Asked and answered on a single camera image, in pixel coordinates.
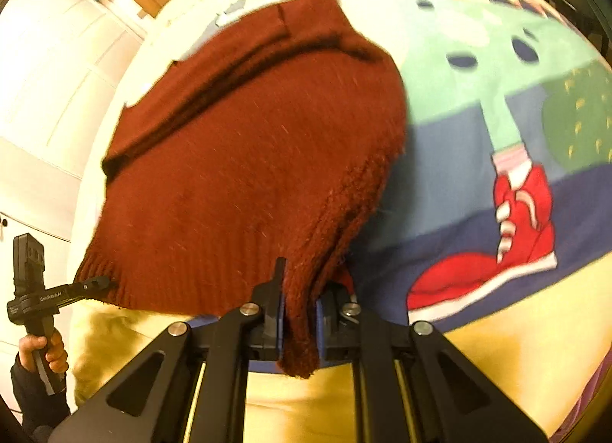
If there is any yellow dinosaur printed duvet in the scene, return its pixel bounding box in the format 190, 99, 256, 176
67, 0, 612, 443

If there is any person's left hand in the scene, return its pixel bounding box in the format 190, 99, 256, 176
18, 330, 70, 375

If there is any person's left forearm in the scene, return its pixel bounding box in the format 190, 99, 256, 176
10, 354, 72, 436

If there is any white wardrobe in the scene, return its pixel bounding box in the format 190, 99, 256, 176
0, 0, 150, 362

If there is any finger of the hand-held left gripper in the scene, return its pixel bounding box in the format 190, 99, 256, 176
72, 275, 112, 295

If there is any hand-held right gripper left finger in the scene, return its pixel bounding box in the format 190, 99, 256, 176
48, 256, 288, 443

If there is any dark red knitted sweater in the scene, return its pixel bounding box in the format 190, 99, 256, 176
74, 0, 409, 379

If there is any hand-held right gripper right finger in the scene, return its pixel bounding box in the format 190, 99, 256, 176
316, 282, 549, 443

